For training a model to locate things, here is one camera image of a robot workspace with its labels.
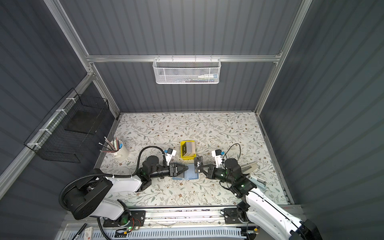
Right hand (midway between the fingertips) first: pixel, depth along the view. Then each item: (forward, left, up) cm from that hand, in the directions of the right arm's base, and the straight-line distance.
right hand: (201, 168), depth 75 cm
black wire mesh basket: (+14, +66, +15) cm, 69 cm away
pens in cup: (+17, +52, -6) cm, 55 cm away
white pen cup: (+12, +48, -7) cm, 50 cm away
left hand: (-1, +7, -2) cm, 7 cm away
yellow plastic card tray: (+18, +11, -13) cm, 25 cm away
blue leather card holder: (+2, +7, -13) cm, 15 cm away
